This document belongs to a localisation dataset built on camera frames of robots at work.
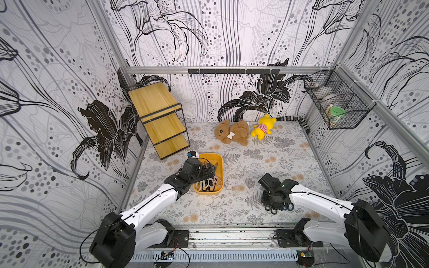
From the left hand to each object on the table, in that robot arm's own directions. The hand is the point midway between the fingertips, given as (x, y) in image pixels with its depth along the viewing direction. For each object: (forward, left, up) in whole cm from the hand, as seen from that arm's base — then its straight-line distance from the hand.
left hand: (210, 173), depth 84 cm
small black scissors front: (-15, -31, -8) cm, 36 cm away
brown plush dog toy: (+28, -15, +1) cm, 32 cm away
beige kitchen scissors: (-4, +4, -6) cm, 8 cm away
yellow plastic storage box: (+13, -3, -8) cm, 16 cm away
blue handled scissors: (-13, -40, -8) cm, 43 cm away
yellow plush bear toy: (+36, -34, -3) cm, 50 cm away
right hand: (-11, -28, -10) cm, 32 cm away
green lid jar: (+21, -59, +24) cm, 67 cm away
